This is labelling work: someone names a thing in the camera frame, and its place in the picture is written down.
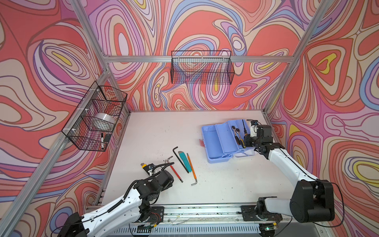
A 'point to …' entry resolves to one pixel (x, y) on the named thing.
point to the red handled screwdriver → (175, 173)
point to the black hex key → (179, 160)
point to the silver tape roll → (105, 116)
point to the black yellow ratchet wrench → (241, 140)
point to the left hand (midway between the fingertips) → (166, 181)
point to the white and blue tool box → (222, 140)
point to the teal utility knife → (185, 160)
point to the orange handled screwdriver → (192, 166)
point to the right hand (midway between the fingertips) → (247, 140)
